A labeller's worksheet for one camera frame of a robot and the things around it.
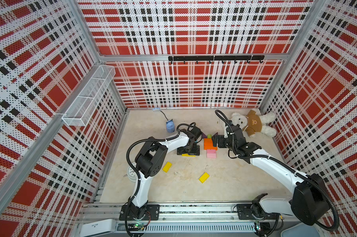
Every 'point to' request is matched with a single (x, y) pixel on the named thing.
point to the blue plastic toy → (170, 126)
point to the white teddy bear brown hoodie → (253, 123)
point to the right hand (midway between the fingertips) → (221, 137)
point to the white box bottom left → (97, 227)
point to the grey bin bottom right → (301, 230)
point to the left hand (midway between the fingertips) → (191, 153)
